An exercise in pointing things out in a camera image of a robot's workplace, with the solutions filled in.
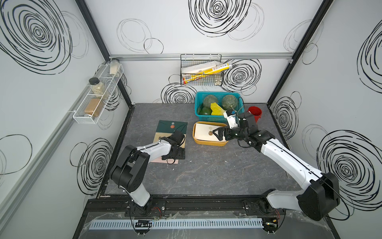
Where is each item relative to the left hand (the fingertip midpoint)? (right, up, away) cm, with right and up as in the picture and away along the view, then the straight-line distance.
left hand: (176, 156), depth 93 cm
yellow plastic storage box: (+21, +8, +2) cm, 22 cm away
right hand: (+25, +18, -14) cm, 34 cm away
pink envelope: (-2, +2, -17) cm, 17 cm away
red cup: (+55, +29, +11) cm, 63 cm away
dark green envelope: (-7, +18, +15) cm, 24 cm away
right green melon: (+38, +36, +17) cm, 54 cm away
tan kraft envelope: (-14, +12, +10) cm, 21 cm away
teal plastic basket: (+15, +41, +24) cm, 50 cm away
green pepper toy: (+19, +29, +13) cm, 37 cm away
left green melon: (+22, +38, +16) cm, 46 cm away
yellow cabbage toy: (+27, +30, +12) cm, 42 cm away
